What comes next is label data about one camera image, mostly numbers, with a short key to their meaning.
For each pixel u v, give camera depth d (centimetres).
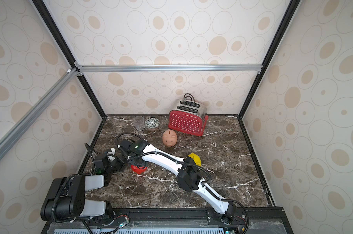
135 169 81
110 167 76
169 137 95
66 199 44
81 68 90
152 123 113
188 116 97
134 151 60
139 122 112
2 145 53
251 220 74
